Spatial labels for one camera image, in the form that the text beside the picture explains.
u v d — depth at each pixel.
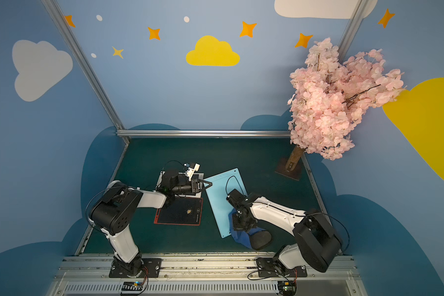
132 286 0.73
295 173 1.05
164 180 0.75
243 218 0.72
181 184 0.80
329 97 0.64
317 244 0.43
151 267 0.75
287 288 0.73
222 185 0.88
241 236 0.79
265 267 0.75
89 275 0.74
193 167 0.84
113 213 0.49
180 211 0.90
